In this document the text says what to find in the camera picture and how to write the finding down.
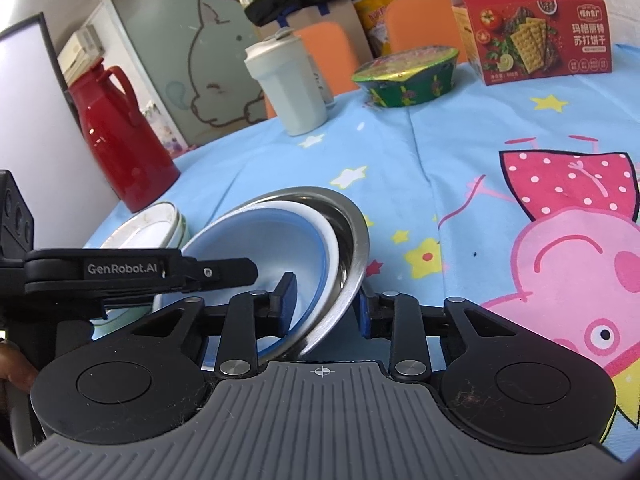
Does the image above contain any blue translucent plastic bowl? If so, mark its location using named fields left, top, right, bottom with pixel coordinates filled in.
left=152, top=208, right=331, bottom=363

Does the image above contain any green instant noodle bowl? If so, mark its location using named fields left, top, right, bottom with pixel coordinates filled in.
left=350, top=46, right=460, bottom=109

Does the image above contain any person's left hand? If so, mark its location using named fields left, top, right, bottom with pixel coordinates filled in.
left=0, top=340, right=38, bottom=392

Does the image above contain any orange chair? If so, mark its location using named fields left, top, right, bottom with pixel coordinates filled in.
left=265, top=24, right=361, bottom=120
left=384, top=0, right=468, bottom=63

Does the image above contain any white ceramic bowl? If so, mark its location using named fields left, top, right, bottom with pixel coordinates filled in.
left=240, top=201, right=341, bottom=331

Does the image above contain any white gold-rimmed deep plate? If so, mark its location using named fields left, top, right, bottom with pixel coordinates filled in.
left=85, top=202, right=181, bottom=250

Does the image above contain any yellow snack bag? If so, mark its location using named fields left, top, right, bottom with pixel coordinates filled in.
left=354, top=0, right=396, bottom=58

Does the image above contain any brown cardboard box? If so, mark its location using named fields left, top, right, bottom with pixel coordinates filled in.
left=257, top=0, right=373, bottom=61

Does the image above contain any grey cat wall sticker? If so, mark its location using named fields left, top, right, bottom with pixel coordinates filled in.
left=187, top=0, right=268, bottom=128

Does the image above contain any stainless steel bowl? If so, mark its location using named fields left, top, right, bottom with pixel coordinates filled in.
left=220, top=186, right=372, bottom=361

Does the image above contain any pink floral fabric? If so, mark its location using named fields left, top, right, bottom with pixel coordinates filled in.
left=142, top=102, right=188, bottom=156

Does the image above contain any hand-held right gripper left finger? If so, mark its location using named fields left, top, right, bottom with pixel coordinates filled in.
left=127, top=272, right=298, bottom=381

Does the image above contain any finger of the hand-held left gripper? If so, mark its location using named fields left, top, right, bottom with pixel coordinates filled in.
left=161, top=256, right=259, bottom=293

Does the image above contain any red cracker box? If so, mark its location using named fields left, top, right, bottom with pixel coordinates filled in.
left=446, top=0, right=615, bottom=86

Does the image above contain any white air conditioner unit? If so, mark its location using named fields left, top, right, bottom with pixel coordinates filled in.
left=56, top=24, right=106, bottom=86

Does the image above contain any white travel tumbler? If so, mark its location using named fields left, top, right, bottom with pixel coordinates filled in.
left=244, top=27, right=335, bottom=137

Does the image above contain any green plastic plate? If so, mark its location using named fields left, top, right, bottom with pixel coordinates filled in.
left=90, top=212, right=191, bottom=342

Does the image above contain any red thermos jug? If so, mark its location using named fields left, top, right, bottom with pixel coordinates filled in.
left=67, top=57, right=182, bottom=213

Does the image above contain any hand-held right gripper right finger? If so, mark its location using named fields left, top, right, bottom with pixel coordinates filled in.
left=357, top=290, right=538, bottom=383

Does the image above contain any blue printed cartoon tablecloth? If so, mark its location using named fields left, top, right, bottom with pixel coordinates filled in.
left=82, top=42, right=640, bottom=461

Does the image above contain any whiteboard with dark frame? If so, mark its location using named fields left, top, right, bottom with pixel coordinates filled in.
left=0, top=12, right=118, bottom=241

